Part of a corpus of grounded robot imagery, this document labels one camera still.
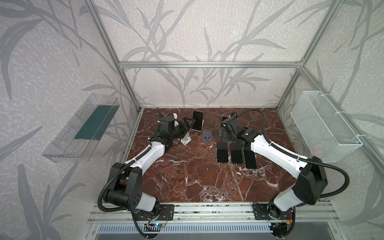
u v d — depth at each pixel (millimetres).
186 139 996
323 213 755
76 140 642
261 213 728
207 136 990
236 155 940
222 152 959
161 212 722
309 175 414
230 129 632
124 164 450
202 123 1054
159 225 706
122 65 938
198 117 992
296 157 455
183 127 756
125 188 428
